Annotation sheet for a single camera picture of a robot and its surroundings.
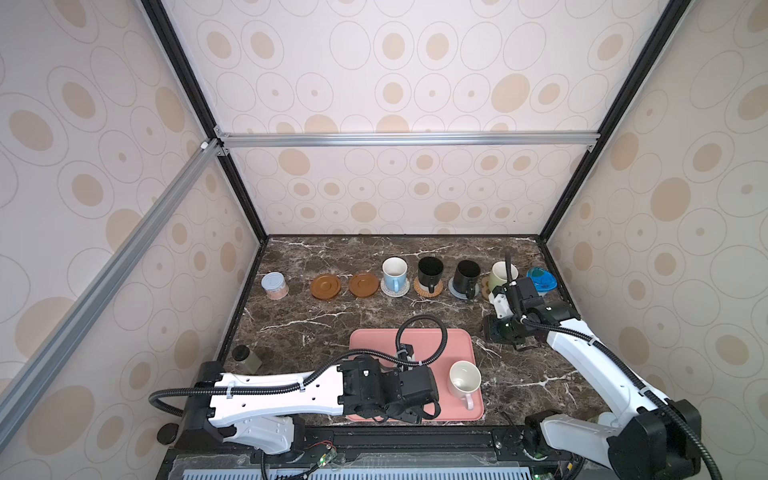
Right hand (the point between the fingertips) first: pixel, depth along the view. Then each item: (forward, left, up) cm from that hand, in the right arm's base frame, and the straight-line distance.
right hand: (486, 332), depth 82 cm
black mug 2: (+21, +2, -3) cm, 22 cm away
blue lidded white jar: (+18, -22, -1) cm, 29 cm away
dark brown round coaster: (+24, +36, -10) cm, 45 cm away
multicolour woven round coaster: (+21, +22, -9) cm, 32 cm away
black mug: (+21, +14, +2) cm, 25 cm away
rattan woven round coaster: (+20, +15, -9) cm, 27 cm away
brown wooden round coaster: (+23, +49, -9) cm, 55 cm away
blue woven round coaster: (+19, +2, -10) cm, 22 cm away
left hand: (-22, +20, +5) cm, 30 cm away
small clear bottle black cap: (-6, +65, -3) cm, 65 cm away
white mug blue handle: (+23, +25, -2) cm, 34 cm away
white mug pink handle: (-10, +6, -7) cm, 14 cm away
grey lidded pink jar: (+20, +65, -4) cm, 68 cm away
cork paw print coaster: (+23, -7, -10) cm, 26 cm away
